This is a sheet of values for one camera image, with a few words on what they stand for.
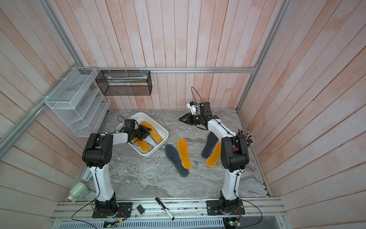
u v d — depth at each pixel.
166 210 0.73
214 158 0.92
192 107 0.86
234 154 0.52
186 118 0.84
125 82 1.07
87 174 0.83
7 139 0.52
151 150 0.91
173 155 0.93
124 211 0.73
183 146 0.98
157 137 1.00
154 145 0.98
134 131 0.90
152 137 1.00
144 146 0.95
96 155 0.55
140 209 0.74
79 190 0.73
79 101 0.73
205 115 0.74
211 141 1.01
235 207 0.69
